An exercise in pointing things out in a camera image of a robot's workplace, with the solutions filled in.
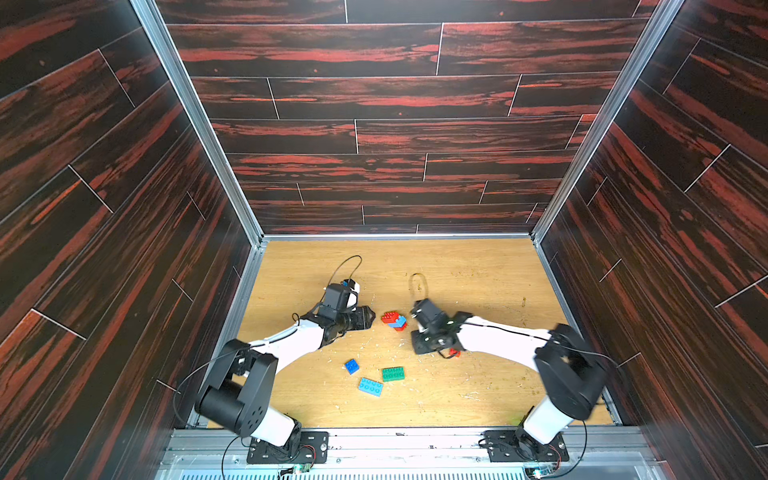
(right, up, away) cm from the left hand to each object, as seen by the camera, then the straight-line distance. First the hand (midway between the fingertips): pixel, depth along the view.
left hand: (372, 315), depth 91 cm
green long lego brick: (+6, -16, -7) cm, 18 cm away
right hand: (+15, -7, 0) cm, 17 cm away
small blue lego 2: (-6, -14, -5) cm, 16 cm away
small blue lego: (+8, -1, 0) cm, 9 cm away
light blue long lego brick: (+7, -3, 0) cm, 8 cm away
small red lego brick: (+10, -3, 0) cm, 11 cm away
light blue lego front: (0, -19, -9) cm, 21 cm away
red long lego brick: (+6, -1, +2) cm, 6 cm away
